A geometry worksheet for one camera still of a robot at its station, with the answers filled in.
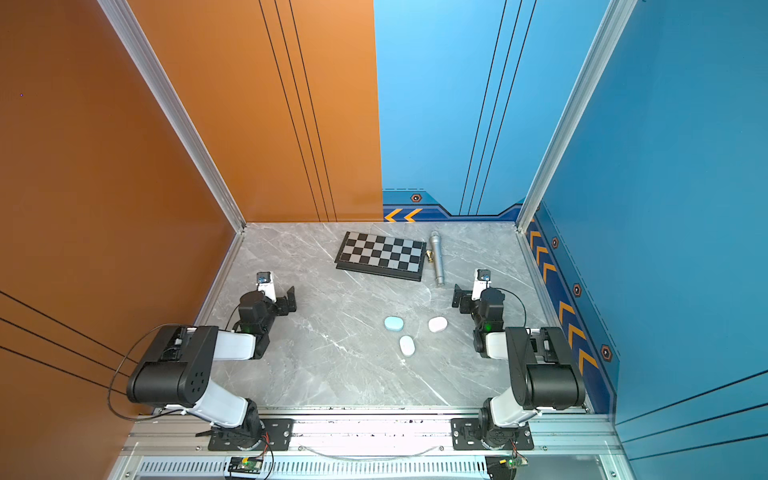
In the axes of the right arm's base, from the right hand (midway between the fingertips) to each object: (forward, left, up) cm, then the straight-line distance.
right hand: (470, 285), depth 94 cm
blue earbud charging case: (-10, +24, -5) cm, 27 cm away
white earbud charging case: (-10, +11, -6) cm, 16 cm away
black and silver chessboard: (+15, +28, -2) cm, 32 cm away
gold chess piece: (+17, +11, -5) cm, 21 cm away
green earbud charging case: (-17, +20, -5) cm, 27 cm away
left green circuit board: (-46, +60, -9) cm, 76 cm away
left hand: (0, +61, +1) cm, 61 cm away
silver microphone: (+18, +8, -4) cm, 20 cm away
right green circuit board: (-45, -5, -6) cm, 46 cm away
